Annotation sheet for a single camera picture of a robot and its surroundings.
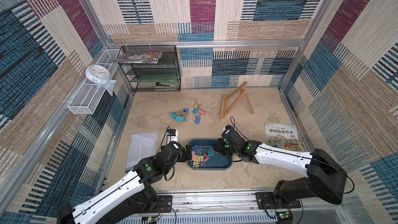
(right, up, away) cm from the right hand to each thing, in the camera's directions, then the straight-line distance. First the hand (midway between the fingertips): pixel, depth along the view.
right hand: (210, 145), depth 83 cm
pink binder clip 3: (-4, +16, +23) cm, 29 cm away
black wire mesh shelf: (-31, +42, +30) cm, 61 cm away
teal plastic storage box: (+4, -9, +2) cm, 11 cm away
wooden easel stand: (+9, +16, +19) cm, 26 cm away
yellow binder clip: (-6, -8, +2) cm, 10 cm away
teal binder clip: (0, -4, +3) cm, 5 cm away
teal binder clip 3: (-18, +12, +16) cm, 28 cm away
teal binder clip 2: (-9, +17, +23) cm, 30 cm away
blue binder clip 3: (-15, +17, +22) cm, 32 cm away
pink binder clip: (-9, -7, +5) cm, 13 cm away
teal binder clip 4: (-23, +14, +20) cm, 34 cm away
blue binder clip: (-8, -4, +6) cm, 11 cm away
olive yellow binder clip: (-8, +21, +23) cm, 32 cm away
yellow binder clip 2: (-8, -10, 0) cm, 12 cm away
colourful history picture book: (+45, +2, +11) cm, 46 cm away
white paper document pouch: (-40, -2, +9) cm, 41 cm away
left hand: (-13, +2, -6) cm, 15 cm away
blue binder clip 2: (-7, +12, +20) cm, 24 cm away
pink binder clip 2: (-3, -7, +2) cm, 8 cm away
